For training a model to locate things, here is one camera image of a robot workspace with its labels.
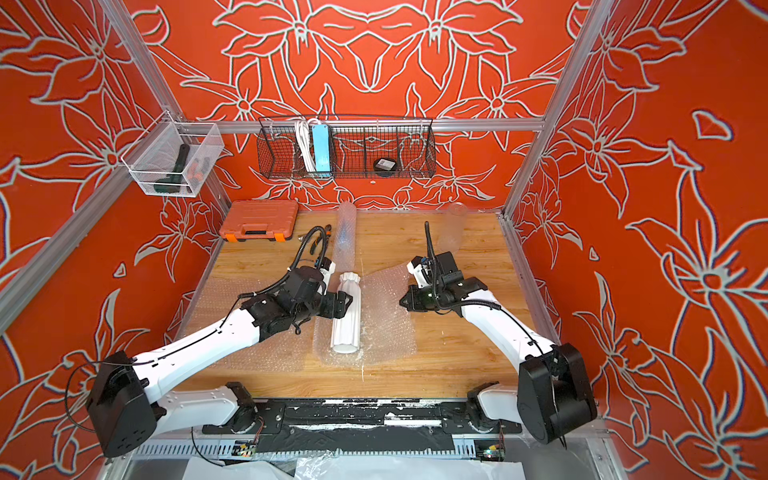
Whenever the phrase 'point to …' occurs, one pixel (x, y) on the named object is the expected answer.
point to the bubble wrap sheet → (286, 350)
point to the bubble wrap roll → (387, 331)
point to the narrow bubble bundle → (345, 238)
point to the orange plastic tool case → (260, 220)
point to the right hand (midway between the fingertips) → (395, 302)
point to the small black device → (385, 164)
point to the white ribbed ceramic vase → (346, 332)
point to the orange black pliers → (328, 231)
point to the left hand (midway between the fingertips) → (343, 294)
